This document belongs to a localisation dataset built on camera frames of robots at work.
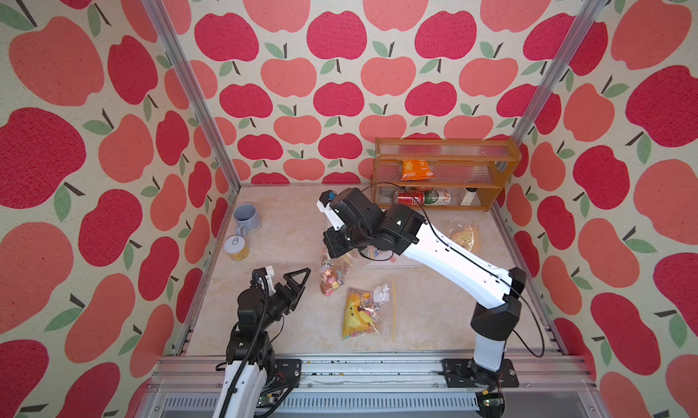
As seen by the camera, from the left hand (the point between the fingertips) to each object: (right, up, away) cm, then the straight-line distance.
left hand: (309, 285), depth 77 cm
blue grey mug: (-27, +20, +22) cm, 40 cm away
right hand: (+5, +13, -10) cm, 17 cm away
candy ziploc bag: (+7, +4, 0) cm, 9 cm away
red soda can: (+33, +27, +31) cm, 52 cm away
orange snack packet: (+37, +37, +24) cm, 58 cm away
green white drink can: (+47, +27, +30) cm, 62 cm away
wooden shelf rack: (+52, +39, +46) cm, 79 cm away
